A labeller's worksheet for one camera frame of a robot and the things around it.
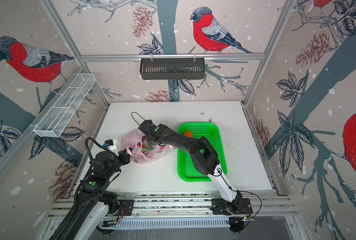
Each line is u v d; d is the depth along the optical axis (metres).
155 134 0.65
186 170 0.86
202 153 0.55
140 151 0.75
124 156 0.69
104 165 0.59
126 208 0.73
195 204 0.76
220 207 0.73
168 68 1.07
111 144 0.70
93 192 0.54
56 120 0.71
